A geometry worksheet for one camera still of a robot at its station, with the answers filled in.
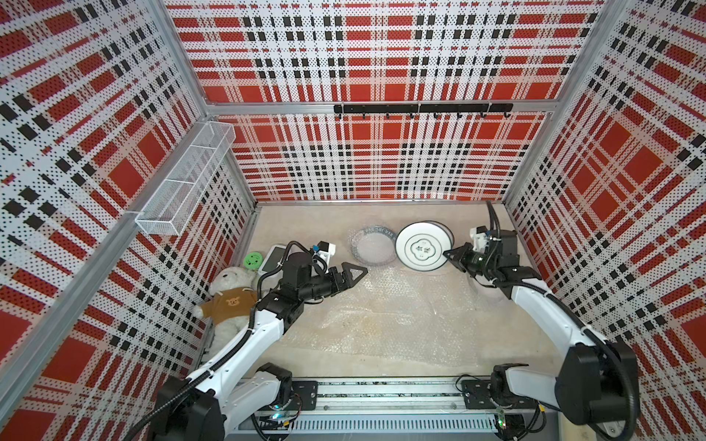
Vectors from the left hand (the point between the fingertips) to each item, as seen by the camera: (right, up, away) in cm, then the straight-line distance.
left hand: (363, 275), depth 76 cm
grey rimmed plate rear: (+4, +6, +28) cm, 29 cm away
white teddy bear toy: (-40, -9, +8) cm, 42 cm away
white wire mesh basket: (-65, +20, +15) cm, 70 cm away
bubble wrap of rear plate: (-5, +11, +28) cm, 31 cm away
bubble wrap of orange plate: (+21, -15, +12) cm, 28 cm away
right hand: (+26, +6, +7) cm, 27 cm away
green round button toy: (-40, +2, +22) cm, 46 cm away
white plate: (+18, +7, +10) cm, 22 cm away
